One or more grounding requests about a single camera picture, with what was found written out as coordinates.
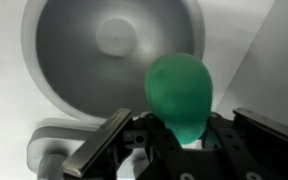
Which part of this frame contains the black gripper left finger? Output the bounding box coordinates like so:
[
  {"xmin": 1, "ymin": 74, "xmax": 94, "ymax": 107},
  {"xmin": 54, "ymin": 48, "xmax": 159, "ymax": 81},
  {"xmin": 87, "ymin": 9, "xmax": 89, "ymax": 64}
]
[{"xmin": 62, "ymin": 107, "xmax": 134, "ymax": 179}]

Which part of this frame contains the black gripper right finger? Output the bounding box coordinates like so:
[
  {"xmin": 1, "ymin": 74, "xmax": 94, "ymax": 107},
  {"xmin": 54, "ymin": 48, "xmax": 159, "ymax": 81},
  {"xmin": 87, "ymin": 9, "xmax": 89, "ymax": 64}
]
[{"xmin": 232, "ymin": 106, "xmax": 288, "ymax": 151}]

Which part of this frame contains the green round plushie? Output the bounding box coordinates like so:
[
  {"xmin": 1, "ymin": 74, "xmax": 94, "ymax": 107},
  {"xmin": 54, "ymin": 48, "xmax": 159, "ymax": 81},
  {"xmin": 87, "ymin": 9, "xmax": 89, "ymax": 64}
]
[{"xmin": 144, "ymin": 52, "xmax": 214, "ymax": 146}]

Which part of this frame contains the grey round toy sink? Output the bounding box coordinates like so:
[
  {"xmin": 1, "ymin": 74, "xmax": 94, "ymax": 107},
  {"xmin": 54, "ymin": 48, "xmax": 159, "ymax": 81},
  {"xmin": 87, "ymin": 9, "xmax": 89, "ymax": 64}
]
[{"xmin": 20, "ymin": 0, "xmax": 206, "ymax": 122}]

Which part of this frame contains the grey toy faucet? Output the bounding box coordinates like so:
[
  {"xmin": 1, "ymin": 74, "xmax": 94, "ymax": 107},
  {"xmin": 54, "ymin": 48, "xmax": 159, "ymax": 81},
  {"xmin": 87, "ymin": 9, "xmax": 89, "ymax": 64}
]
[{"xmin": 26, "ymin": 117, "xmax": 146, "ymax": 180}]

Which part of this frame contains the white toy kitchen counter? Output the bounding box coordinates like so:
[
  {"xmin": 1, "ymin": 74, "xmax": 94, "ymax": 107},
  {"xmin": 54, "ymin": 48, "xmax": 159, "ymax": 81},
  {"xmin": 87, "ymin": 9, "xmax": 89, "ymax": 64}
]
[{"xmin": 0, "ymin": 0, "xmax": 277, "ymax": 180}]

